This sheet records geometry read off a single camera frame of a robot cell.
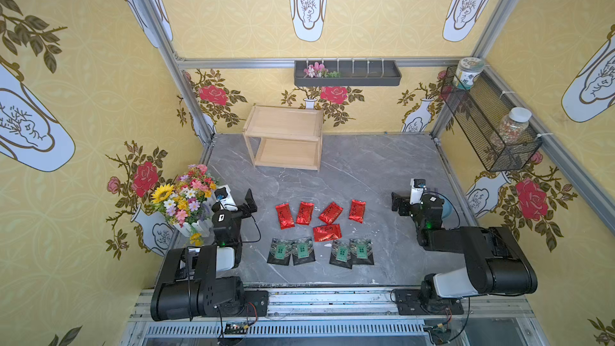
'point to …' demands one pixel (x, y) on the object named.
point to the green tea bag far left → (279, 252)
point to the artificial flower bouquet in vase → (184, 202)
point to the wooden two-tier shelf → (285, 137)
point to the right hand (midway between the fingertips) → (410, 192)
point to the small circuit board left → (236, 327)
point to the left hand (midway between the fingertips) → (228, 193)
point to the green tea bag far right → (361, 251)
